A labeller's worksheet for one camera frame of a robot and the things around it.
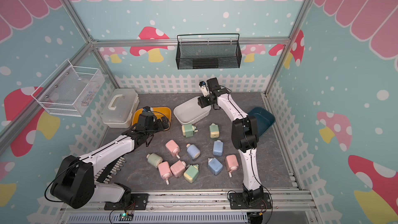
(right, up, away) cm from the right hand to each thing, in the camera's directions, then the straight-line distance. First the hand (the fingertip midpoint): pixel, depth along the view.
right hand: (203, 100), depth 99 cm
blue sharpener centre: (-5, -28, -16) cm, 33 cm away
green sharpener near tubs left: (-9, -18, -7) cm, 21 cm away
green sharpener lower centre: (-5, -37, -23) cm, 44 cm away
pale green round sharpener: (-25, -32, -20) cm, 45 cm away
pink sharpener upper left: (-16, -27, -13) cm, 34 cm away
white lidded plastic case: (-52, -5, -3) cm, 53 cm away
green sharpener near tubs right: (+7, -18, -7) cm, 21 cm away
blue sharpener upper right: (+8, -27, -14) cm, 31 cm away
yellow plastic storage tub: (-22, -7, -20) cm, 31 cm away
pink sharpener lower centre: (-12, -35, -21) cm, 43 cm away
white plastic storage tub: (-9, -8, +7) cm, 14 cm away
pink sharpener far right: (+15, -34, -19) cm, 42 cm away
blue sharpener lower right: (+6, -35, -20) cm, 40 cm away
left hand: (-23, -14, -10) cm, 29 cm away
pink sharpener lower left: (-19, -36, -21) cm, 46 cm away
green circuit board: (-37, -57, -26) cm, 72 cm away
